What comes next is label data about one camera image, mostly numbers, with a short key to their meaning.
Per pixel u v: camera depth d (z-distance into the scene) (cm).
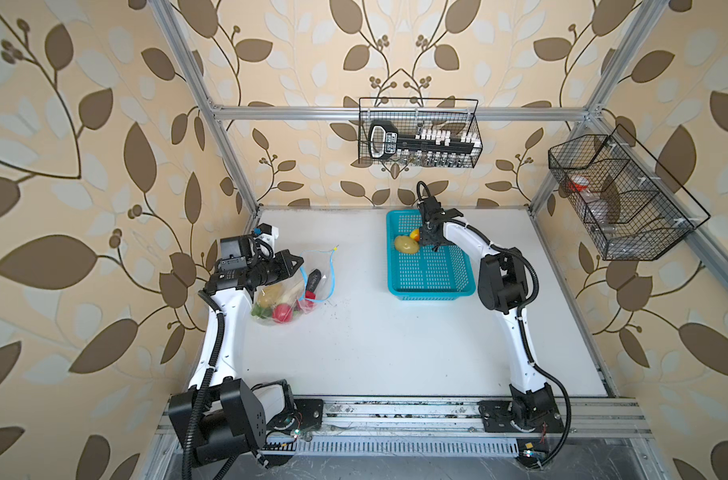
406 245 103
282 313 86
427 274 102
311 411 75
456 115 91
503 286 63
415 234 106
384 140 83
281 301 91
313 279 93
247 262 61
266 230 71
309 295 91
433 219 82
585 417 77
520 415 66
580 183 81
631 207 73
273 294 93
